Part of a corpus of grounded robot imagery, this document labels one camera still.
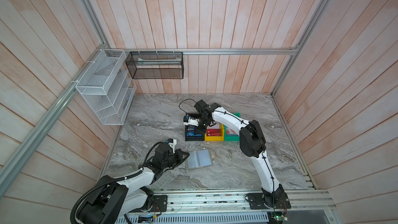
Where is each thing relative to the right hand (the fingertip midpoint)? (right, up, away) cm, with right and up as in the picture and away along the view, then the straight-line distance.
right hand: (195, 131), depth 95 cm
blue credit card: (-3, 0, +2) cm, 4 cm away
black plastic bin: (-1, -4, -3) cm, 5 cm away
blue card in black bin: (-1, -2, -1) cm, 3 cm away
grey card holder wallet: (+2, -15, -8) cm, 17 cm away
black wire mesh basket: (-27, +44, +8) cm, 52 cm away
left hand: (-3, -12, -12) cm, 18 cm away
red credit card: (+12, -1, +1) cm, 12 cm away
